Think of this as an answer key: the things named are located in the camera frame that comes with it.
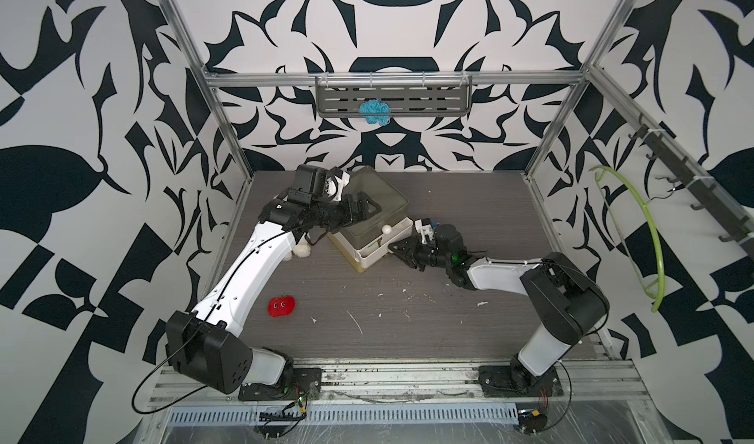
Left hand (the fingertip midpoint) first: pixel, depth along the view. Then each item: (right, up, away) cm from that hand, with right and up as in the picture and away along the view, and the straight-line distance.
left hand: (367, 208), depth 75 cm
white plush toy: (-22, -13, +20) cm, 32 cm away
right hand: (+6, -11, +11) cm, 17 cm away
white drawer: (+3, -11, +11) cm, 16 cm away
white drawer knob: (+5, -6, +8) cm, 11 cm away
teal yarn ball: (+2, +29, +17) cm, 34 cm away
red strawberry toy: (-24, -27, +9) cm, 38 cm away
